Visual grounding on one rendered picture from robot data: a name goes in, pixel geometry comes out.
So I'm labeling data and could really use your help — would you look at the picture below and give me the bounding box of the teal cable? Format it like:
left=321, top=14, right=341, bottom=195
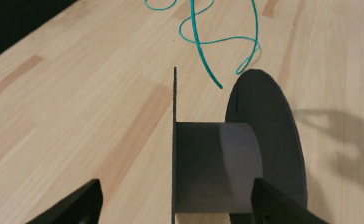
left=145, top=0, right=260, bottom=89

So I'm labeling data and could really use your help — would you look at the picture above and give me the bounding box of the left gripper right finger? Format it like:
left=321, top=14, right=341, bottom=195
left=251, top=178, right=329, bottom=224

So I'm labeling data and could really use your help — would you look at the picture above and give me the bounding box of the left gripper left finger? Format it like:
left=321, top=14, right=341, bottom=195
left=25, top=178, right=104, bottom=224

